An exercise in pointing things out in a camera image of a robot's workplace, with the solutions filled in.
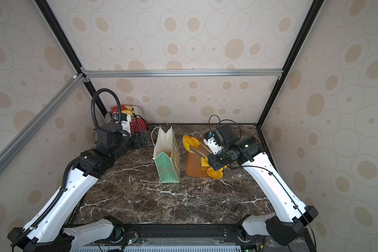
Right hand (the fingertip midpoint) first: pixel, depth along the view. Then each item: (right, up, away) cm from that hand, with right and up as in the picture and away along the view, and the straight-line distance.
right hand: (212, 162), depth 68 cm
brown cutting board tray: (-8, -5, +31) cm, 32 cm away
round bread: (+5, -10, +21) cm, 24 cm away
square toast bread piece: (-2, -4, +24) cm, 24 cm away
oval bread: (-11, +9, +15) cm, 20 cm away
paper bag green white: (-21, +3, +4) cm, 21 cm away
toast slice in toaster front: (-50, +28, +31) cm, 65 cm away
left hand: (-29, +13, -1) cm, 32 cm away
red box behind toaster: (-59, +30, +34) cm, 75 cm away
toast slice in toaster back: (-50, +31, +34) cm, 68 cm away
